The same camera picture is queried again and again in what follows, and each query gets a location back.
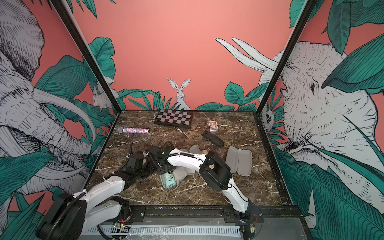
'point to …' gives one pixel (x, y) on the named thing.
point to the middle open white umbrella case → (194, 148)
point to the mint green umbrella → (169, 180)
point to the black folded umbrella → (213, 138)
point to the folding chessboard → (180, 118)
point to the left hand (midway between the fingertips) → (159, 162)
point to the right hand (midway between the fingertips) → (162, 168)
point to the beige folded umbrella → (205, 151)
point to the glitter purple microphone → (132, 130)
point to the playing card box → (213, 126)
